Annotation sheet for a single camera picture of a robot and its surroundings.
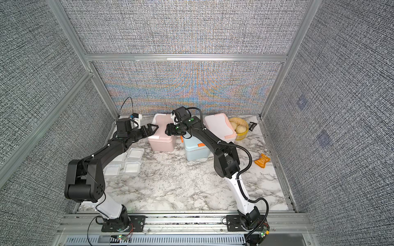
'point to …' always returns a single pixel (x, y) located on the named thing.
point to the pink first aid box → (159, 141)
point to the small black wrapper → (251, 125)
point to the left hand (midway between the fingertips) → (156, 126)
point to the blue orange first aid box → (194, 149)
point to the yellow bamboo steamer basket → (234, 121)
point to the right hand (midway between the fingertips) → (167, 127)
